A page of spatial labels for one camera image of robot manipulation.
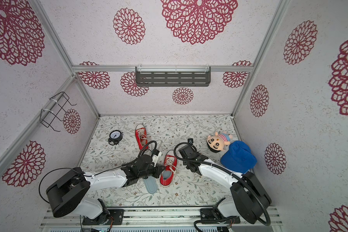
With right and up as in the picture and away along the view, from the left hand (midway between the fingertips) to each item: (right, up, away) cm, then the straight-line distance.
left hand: (165, 168), depth 85 cm
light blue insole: (-8, -9, -1) cm, 12 cm away
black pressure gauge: (-37, +18, +19) cm, 45 cm away
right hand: (+14, +8, +3) cm, 17 cm away
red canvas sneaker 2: (+3, +3, 0) cm, 4 cm away
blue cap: (+47, +5, +7) cm, 48 cm away
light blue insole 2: (0, -4, 0) cm, 4 cm away
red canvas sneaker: (-18, +18, +15) cm, 29 cm away
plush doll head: (+33, +14, +9) cm, 37 cm away
